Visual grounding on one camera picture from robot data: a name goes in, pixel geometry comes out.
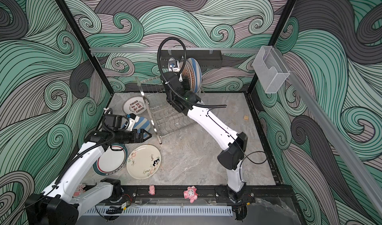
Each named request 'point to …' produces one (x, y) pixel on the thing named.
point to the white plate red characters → (135, 104)
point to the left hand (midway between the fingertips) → (145, 135)
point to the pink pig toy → (191, 193)
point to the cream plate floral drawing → (143, 162)
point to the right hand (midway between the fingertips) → (183, 76)
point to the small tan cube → (246, 117)
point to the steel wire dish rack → (165, 118)
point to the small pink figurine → (151, 189)
